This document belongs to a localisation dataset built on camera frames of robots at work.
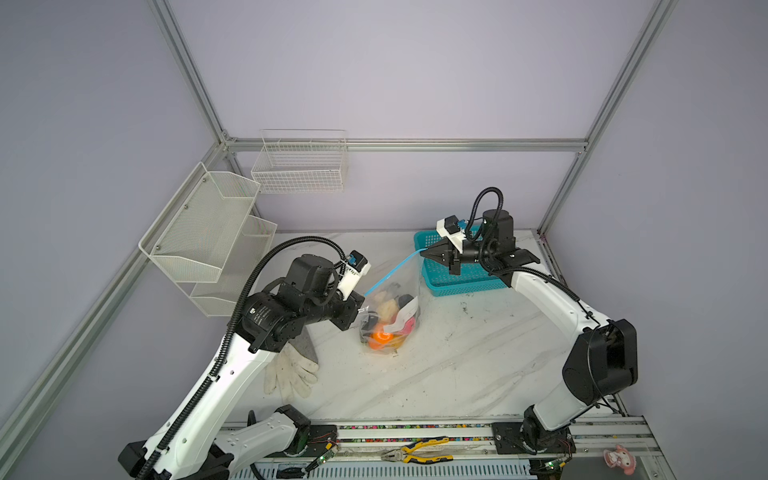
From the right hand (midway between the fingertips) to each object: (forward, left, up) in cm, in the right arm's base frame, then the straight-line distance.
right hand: (423, 249), depth 75 cm
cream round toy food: (-6, +10, -20) cm, 23 cm away
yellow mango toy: (-14, +7, -24) cm, 28 cm away
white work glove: (-21, +37, -28) cm, 51 cm away
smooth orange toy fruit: (-15, +12, -21) cm, 28 cm away
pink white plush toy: (-41, -46, -28) cm, 68 cm away
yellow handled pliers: (-41, +5, -29) cm, 50 cm away
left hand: (-16, +16, 0) cm, 22 cm away
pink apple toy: (-13, +4, -17) cm, 22 cm away
